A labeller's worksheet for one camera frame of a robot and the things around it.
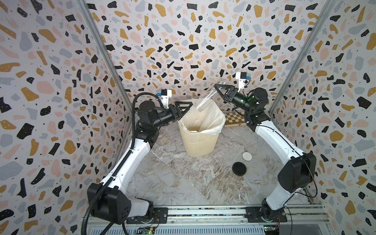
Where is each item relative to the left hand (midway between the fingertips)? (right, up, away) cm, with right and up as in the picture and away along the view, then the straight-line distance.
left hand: (192, 107), depth 64 cm
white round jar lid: (+35, -28, +31) cm, 54 cm away
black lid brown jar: (-20, -18, +34) cm, 44 cm away
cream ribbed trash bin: (+3, -19, +17) cm, 25 cm away
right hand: (+10, +8, +1) cm, 13 cm away
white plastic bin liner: (+11, -6, +23) cm, 26 cm away
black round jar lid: (+28, -35, +26) cm, 52 cm away
